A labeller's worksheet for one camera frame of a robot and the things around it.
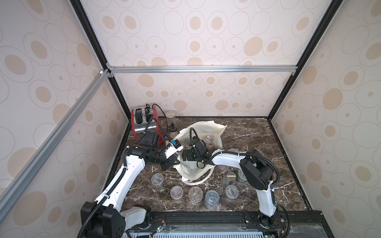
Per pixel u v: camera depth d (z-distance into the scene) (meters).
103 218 0.38
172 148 0.65
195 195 0.77
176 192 0.78
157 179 0.82
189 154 0.85
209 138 0.98
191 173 0.82
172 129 1.00
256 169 0.52
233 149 0.95
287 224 0.71
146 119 0.93
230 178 0.82
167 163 0.65
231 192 0.78
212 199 0.74
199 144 0.73
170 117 1.03
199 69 1.94
